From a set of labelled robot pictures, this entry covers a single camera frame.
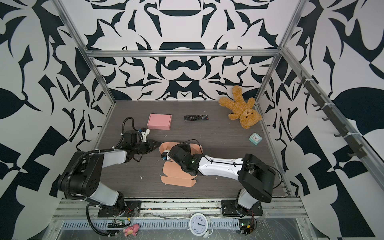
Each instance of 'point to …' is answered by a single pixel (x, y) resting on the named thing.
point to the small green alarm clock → (255, 139)
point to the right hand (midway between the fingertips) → (184, 142)
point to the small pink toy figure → (132, 230)
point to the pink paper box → (160, 121)
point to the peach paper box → (175, 175)
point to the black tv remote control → (195, 117)
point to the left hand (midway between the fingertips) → (160, 141)
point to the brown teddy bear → (243, 110)
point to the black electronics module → (247, 226)
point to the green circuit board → (120, 221)
